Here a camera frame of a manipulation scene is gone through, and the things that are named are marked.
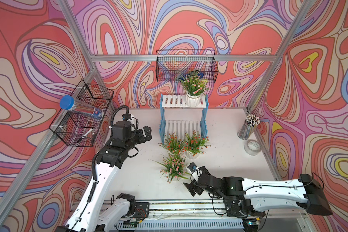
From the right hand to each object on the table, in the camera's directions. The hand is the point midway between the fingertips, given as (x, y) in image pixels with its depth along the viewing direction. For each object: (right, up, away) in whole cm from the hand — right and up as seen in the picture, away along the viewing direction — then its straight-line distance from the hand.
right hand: (192, 180), depth 74 cm
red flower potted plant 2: (+3, +17, +10) cm, 20 cm away
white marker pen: (-55, +24, -1) cm, 60 cm away
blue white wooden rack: (-8, +34, +38) cm, 52 cm away
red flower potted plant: (-9, +17, +8) cm, 21 cm away
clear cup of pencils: (+39, +31, +15) cm, 52 cm away
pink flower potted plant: (-9, +7, -1) cm, 11 cm away
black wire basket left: (-60, +28, 0) cm, 66 cm away
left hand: (-24, +26, -2) cm, 36 cm away
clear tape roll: (+44, +14, +22) cm, 51 cm away
